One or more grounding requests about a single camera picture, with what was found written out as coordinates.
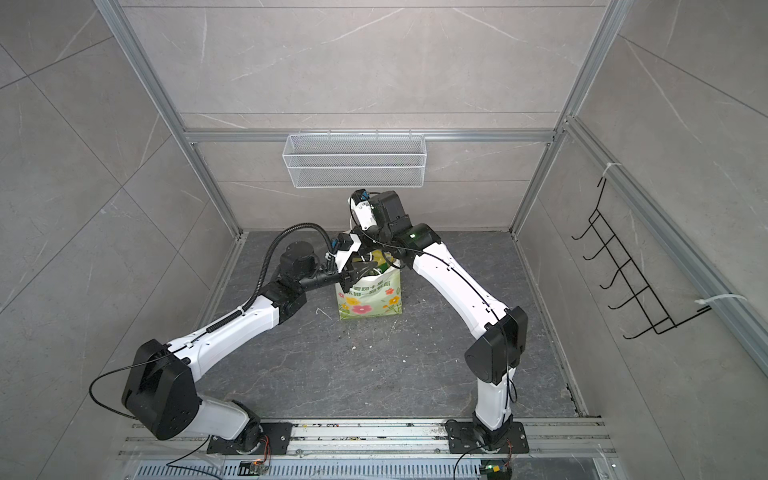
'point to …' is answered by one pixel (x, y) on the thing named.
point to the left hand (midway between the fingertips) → (373, 253)
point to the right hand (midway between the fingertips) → (350, 233)
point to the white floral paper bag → (378, 295)
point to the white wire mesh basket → (354, 161)
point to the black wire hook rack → (644, 298)
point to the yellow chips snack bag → (384, 259)
